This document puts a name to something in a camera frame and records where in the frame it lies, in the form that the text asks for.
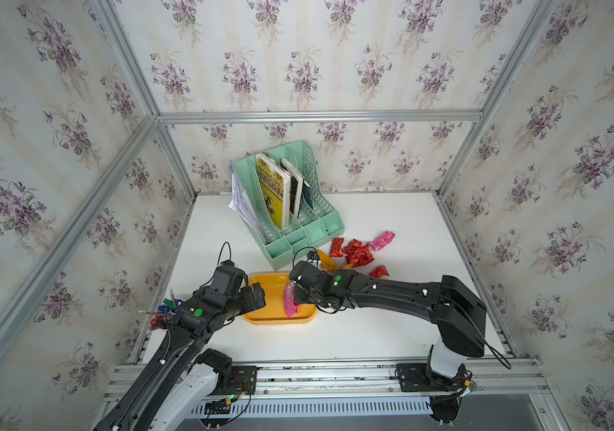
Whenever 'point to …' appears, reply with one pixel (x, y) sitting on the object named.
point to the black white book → (296, 185)
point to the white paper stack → (241, 201)
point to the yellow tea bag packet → (326, 262)
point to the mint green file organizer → (313, 229)
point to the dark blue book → (307, 193)
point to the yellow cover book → (276, 188)
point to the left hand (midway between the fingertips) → (256, 298)
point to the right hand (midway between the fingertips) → (297, 293)
